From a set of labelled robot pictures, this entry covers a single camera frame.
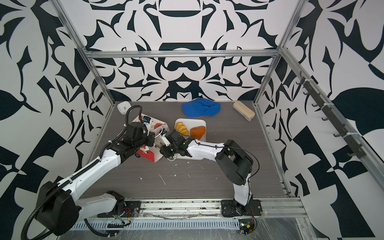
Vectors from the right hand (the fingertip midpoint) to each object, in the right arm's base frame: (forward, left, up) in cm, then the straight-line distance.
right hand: (162, 149), depth 86 cm
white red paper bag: (+8, +2, +11) cm, 13 cm away
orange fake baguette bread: (+15, -20, -5) cm, 26 cm away
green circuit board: (-35, -42, -9) cm, 56 cm away
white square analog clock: (+37, +34, -3) cm, 51 cm away
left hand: (+6, +4, +10) cm, 13 cm away
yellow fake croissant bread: (+17, -10, -3) cm, 19 cm away
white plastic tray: (+22, -15, -6) cm, 27 cm away
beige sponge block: (+31, -57, -7) cm, 66 cm away
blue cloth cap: (+38, -24, -6) cm, 45 cm away
